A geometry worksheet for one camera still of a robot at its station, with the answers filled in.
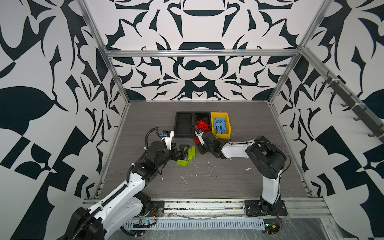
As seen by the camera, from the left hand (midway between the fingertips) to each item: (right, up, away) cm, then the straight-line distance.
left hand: (182, 142), depth 78 cm
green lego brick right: (+4, -8, +11) cm, 15 cm away
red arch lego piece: (+12, +7, +22) cm, 26 cm away
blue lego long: (+21, +6, +24) cm, 33 cm away
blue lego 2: (+25, +6, +21) cm, 33 cm away
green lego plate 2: (-1, -14, +11) cm, 18 cm away
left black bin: (-1, +6, +26) cm, 27 cm away
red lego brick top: (+7, 0, +10) cm, 12 cm away
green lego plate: (+2, -2, -8) cm, 8 cm away
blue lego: (+26, +10, +24) cm, 36 cm away
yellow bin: (+25, +14, +28) cm, 40 cm away
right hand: (+9, -3, +18) cm, 21 cm away
